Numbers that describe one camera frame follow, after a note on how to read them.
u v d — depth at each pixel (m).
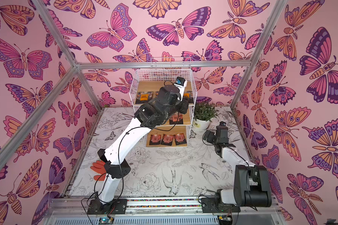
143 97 0.68
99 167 0.87
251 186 0.42
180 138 1.00
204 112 0.92
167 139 0.98
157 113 0.46
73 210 0.73
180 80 0.54
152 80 0.88
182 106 0.59
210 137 0.82
